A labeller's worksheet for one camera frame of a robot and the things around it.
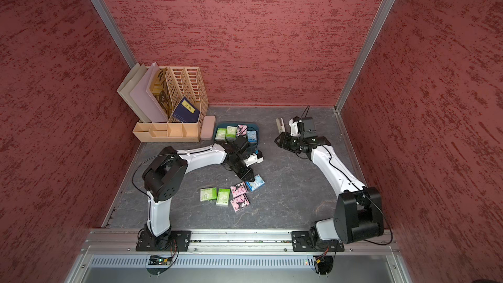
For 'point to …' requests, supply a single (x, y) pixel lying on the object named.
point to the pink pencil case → (208, 123)
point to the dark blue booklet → (186, 112)
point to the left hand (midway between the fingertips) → (250, 181)
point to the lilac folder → (143, 97)
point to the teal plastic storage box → (251, 126)
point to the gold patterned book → (160, 91)
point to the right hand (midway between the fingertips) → (278, 144)
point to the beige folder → (126, 87)
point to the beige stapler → (281, 126)
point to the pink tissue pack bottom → (240, 202)
